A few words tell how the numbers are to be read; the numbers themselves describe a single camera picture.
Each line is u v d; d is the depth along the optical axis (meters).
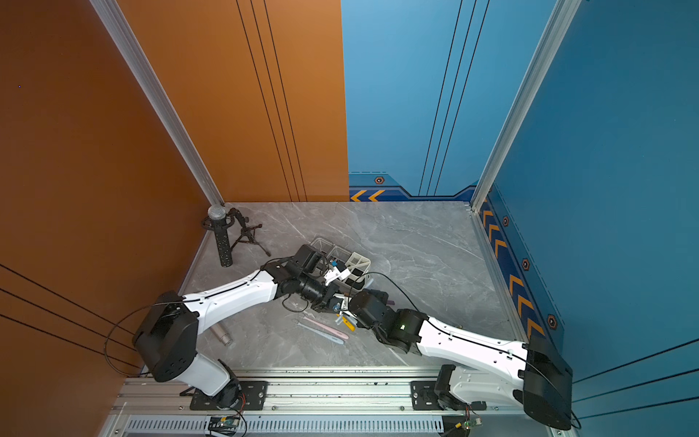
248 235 1.01
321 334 0.85
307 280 0.70
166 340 0.44
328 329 0.85
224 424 0.72
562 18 0.70
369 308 0.55
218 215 0.83
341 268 0.77
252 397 0.74
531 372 0.40
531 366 0.41
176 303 0.47
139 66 0.79
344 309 0.66
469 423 0.70
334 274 0.76
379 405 0.73
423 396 0.72
